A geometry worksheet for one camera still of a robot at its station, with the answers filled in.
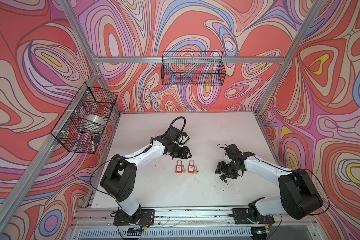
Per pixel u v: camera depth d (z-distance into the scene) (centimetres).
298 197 42
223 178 86
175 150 73
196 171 89
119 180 45
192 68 97
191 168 88
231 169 74
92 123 70
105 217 75
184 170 89
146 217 72
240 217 73
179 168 88
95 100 88
